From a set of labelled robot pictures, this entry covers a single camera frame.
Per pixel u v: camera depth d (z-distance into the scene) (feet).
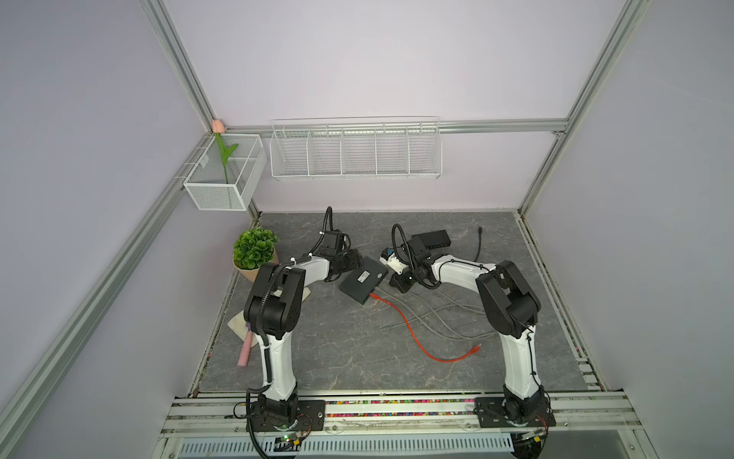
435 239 3.72
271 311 1.76
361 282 3.17
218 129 2.93
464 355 2.77
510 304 1.78
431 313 2.93
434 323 2.92
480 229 3.78
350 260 3.05
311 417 2.41
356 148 3.23
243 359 2.68
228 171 3.14
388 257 2.94
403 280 2.92
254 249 2.92
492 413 2.41
